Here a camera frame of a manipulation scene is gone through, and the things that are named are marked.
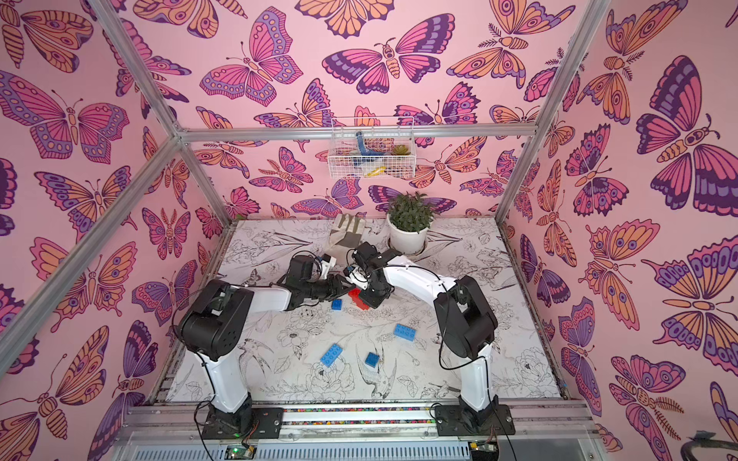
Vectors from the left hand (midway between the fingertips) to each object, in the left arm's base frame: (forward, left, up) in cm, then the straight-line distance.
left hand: (356, 287), depth 93 cm
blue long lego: (-13, -16, -5) cm, 21 cm away
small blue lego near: (-21, -6, -5) cm, 23 cm away
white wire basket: (+36, -5, +28) cm, 46 cm away
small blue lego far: (-4, +6, -5) cm, 9 cm away
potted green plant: (+20, -18, +12) cm, 29 cm away
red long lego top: (-2, 0, 0) cm, 2 cm away
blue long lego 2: (-21, +7, -5) cm, 22 cm away
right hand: (-3, -6, 0) cm, 7 cm away
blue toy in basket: (+34, -3, +28) cm, 44 cm away
